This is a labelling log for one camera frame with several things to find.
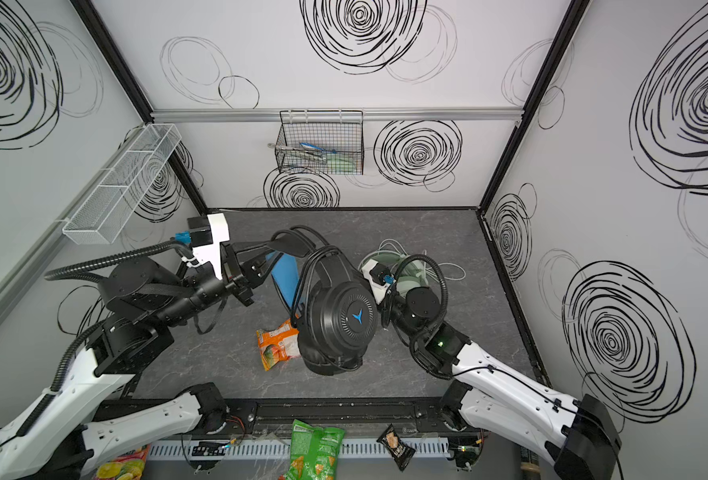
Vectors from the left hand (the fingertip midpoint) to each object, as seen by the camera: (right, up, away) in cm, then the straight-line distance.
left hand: (281, 246), depth 46 cm
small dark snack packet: (+22, -48, +22) cm, 57 cm away
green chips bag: (+2, -47, +20) cm, 51 cm away
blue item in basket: (-2, +29, +44) cm, 53 cm away
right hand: (+10, -6, +19) cm, 23 cm away
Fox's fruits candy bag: (-38, -49, +18) cm, 65 cm away
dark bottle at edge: (+50, -49, +19) cm, 73 cm away
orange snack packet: (-10, -28, +35) cm, 46 cm away
